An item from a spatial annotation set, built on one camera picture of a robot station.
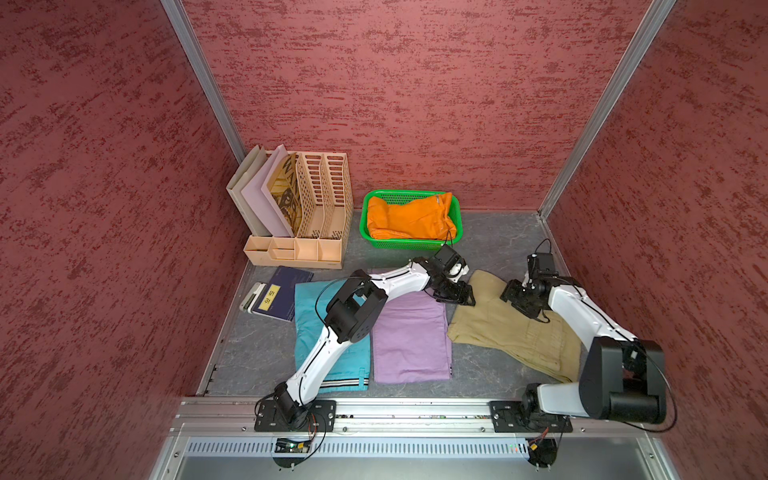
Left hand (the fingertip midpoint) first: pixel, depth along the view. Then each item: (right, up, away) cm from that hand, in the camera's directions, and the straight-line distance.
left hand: (465, 306), depth 91 cm
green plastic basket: (-20, +19, +14) cm, 32 cm away
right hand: (+12, +1, -3) cm, 13 cm away
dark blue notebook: (-61, +2, +3) cm, 61 cm away
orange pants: (-9, +30, +21) cm, 38 cm away
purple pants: (-17, -9, -6) cm, 20 cm away
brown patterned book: (-59, +37, +7) cm, 70 cm away
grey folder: (-68, +43, 0) cm, 80 cm away
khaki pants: (+23, -10, -6) cm, 26 cm away
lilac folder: (-65, +32, -1) cm, 72 cm away
